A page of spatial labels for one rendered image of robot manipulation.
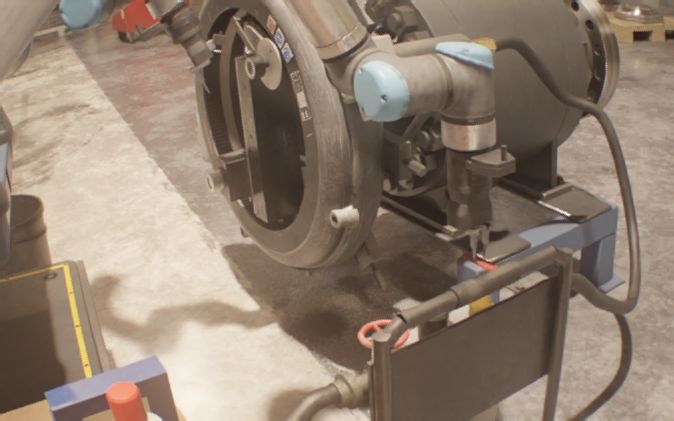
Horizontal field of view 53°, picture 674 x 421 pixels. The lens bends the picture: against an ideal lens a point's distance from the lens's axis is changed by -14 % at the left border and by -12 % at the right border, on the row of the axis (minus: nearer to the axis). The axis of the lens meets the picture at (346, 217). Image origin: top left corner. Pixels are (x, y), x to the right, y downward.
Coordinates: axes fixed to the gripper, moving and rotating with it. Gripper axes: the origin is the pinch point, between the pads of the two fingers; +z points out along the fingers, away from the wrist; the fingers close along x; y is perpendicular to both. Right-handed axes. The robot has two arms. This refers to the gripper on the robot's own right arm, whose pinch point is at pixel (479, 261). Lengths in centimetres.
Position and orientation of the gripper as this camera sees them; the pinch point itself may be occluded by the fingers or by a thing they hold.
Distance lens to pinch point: 131.0
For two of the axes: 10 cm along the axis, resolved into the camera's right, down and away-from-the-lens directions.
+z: 0.7, 9.1, 4.1
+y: -5.4, -3.1, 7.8
